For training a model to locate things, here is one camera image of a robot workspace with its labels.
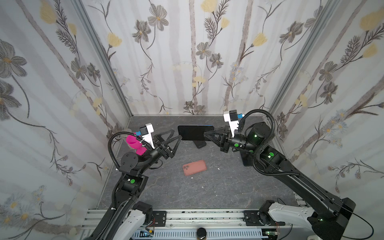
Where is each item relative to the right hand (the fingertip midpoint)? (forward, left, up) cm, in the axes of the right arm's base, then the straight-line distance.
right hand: (207, 132), depth 53 cm
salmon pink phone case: (+6, +3, -47) cm, 47 cm away
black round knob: (-29, -1, -33) cm, 44 cm away
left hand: (+2, +12, -4) cm, 13 cm away
